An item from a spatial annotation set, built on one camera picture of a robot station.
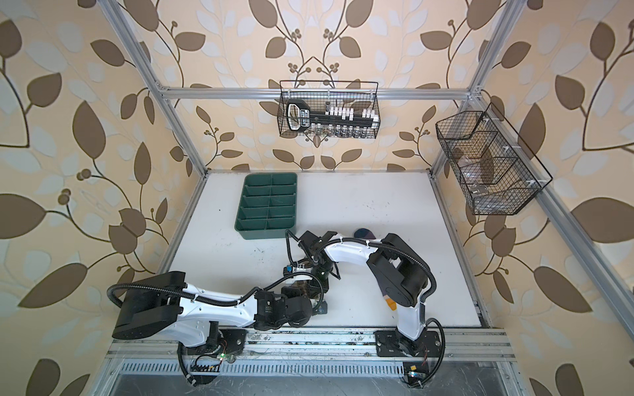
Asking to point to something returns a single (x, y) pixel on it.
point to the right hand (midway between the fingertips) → (312, 293)
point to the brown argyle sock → (307, 289)
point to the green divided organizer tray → (267, 207)
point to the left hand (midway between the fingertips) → (304, 293)
